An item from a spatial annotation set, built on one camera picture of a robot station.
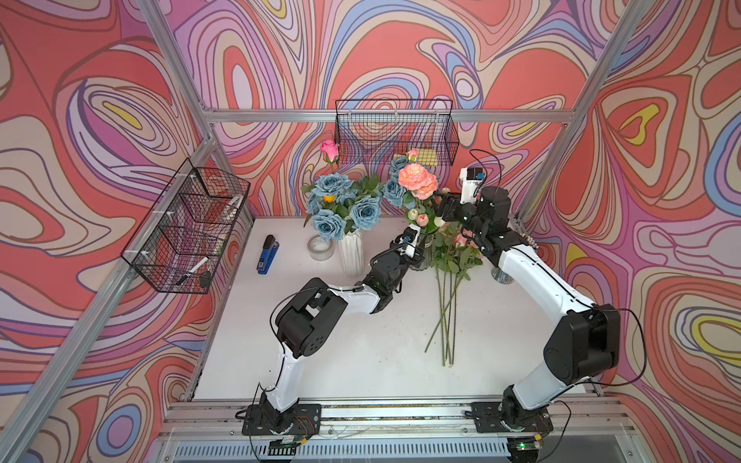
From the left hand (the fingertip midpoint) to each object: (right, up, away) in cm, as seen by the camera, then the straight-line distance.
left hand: (424, 233), depth 85 cm
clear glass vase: (+3, -3, +8) cm, 9 cm away
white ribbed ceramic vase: (-22, -7, +7) cm, 24 cm away
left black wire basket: (-68, -2, -6) cm, 69 cm away
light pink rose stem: (+10, -9, +17) cm, 22 cm away
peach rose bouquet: (-1, +6, -4) cm, 7 cm away
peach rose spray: (+16, -7, +19) cm, 26 cm away
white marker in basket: (-61, -10, -12) cm, 63 cm away
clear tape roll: (-36, -5, +25) cm, 44 cm away
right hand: (+3, +9, -4) cm, 10 cm away
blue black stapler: (-55, -5, +24) cm, 60 cm away
